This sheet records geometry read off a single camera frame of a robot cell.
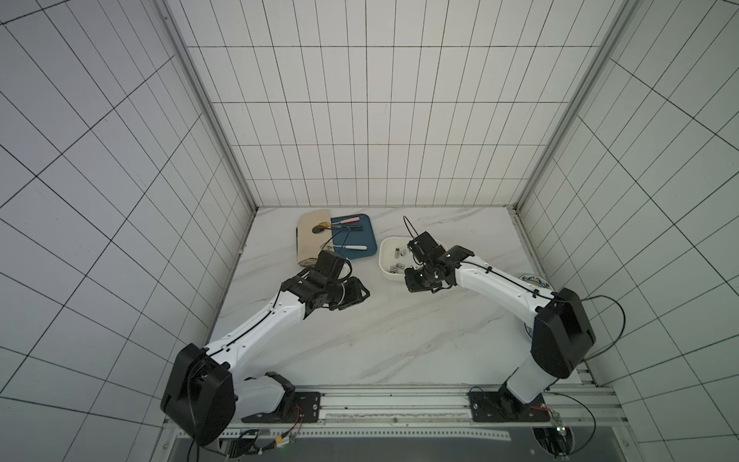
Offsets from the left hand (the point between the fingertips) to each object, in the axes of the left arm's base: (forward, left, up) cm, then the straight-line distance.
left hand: (361, 300), depth 80 cm
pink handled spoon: (+41, +4, -10) cm, 42 cm away
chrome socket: (+18, -11, -12) cm, 24 cm away
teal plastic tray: (+33, +5, -12) cm, 35 cm away
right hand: (+7, -12, -3) cm, 14 cm away
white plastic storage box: (+22, -8, -10) cm, 26 cm away
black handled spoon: (+37, +18, -12) cm, 43 cm away
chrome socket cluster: (+23, -12, -9) cm, 27 cm away
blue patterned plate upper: (+12, -58, -8) cm, 60 cm away
